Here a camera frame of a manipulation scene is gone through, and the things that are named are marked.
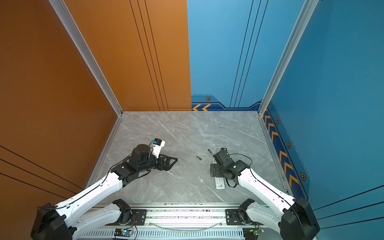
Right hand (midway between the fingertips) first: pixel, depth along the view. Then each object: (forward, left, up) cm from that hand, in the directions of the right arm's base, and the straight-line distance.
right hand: (217, 170), depth 83 cm
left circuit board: (-28, +46, -7) cm, 54 cm away
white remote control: (-5, -1, -5) cm, 7 cm away
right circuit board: (-28, -14, -7) cm, 32 cm away
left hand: (+3, +24, +10) cm, 26 cm away
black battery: (+11, +11, -5) cm, 16 cm away
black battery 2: (+15, +3, -5) cm, 16 cm away
